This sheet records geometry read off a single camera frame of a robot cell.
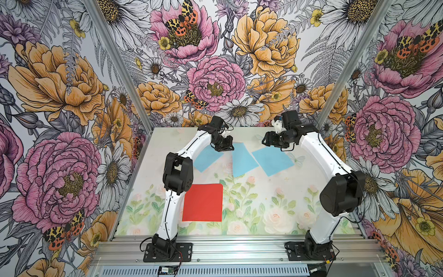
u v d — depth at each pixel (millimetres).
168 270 701
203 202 923
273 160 1068
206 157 1074
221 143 857
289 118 681
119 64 879
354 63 887
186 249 757
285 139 732
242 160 1082
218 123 827
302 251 720
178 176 589
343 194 477
